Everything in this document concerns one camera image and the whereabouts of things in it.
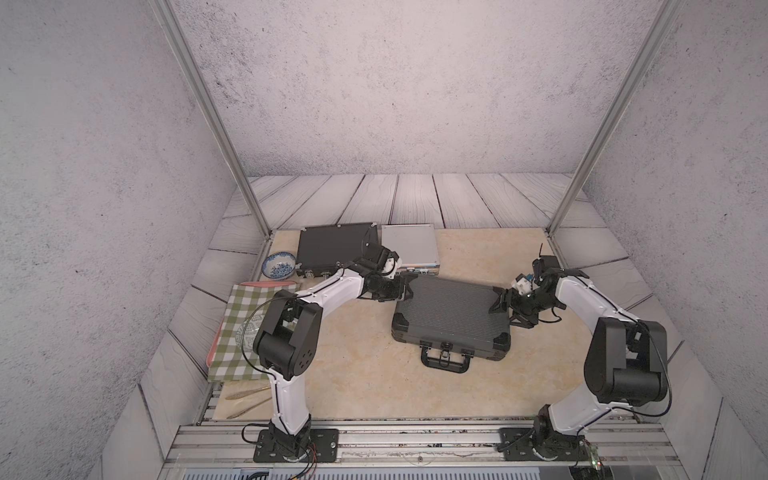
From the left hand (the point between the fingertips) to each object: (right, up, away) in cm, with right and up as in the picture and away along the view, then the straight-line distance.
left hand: (413, 297), depth 91 cm
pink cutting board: (-49, +3, +12) cm, 51 cm away
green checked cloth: (-51, -17, -6) cm, 55 cm away
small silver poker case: (+2, +16, +19) cm, 25 cm away
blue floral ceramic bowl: (-47, +9, +16) cm, 50 cm away
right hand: (+25, -4, -4) cm, 25 cm away
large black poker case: (+10, -6, -6) cm, 13 cm away
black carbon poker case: (-31, +14, +17) cm, 38 cm away
